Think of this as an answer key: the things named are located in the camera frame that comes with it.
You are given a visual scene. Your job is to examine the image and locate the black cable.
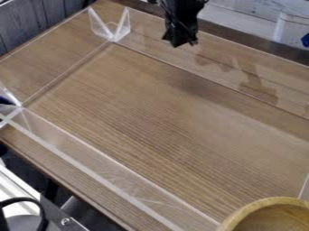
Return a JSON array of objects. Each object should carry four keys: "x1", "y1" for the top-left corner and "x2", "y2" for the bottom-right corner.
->
[{"x1": 0, "y1": 197, "x2": 50, "y2": 231}]

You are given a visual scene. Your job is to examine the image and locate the clear acrylic barrier wall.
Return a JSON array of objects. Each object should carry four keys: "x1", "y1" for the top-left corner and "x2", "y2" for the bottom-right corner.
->
[{"x1": 0, "y1": 87, "x2": 217, "y2": 231}]

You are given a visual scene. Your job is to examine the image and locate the brown wooden bowl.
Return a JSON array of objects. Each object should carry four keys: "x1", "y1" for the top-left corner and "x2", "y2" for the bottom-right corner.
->
[{"x1": 217, "y1": 197, "x2": 309, "y2": 231}]

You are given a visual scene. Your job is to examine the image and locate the clear acrylic corner bracket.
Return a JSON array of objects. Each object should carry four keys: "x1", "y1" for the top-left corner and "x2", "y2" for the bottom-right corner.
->
[{"x1": 88, "y1": 7, "x2": 132, "y2": 42}]

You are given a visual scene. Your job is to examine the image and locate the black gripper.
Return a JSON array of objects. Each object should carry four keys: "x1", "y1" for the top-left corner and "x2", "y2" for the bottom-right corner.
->
[{"x1": 160, "y1": 0, "x2": 211, "y2": 46}]

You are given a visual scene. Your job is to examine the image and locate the metal bracket with screw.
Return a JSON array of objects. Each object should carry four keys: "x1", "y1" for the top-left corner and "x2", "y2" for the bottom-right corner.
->
[{"x1": 41, "y1": 197, "x2": 90, "y2": 231}]

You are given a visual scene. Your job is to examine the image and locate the white container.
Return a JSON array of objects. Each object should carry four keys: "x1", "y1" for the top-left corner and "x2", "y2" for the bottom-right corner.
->
[{"x1": 273, "y1": 12, "x2": 309, "y2": 51}]

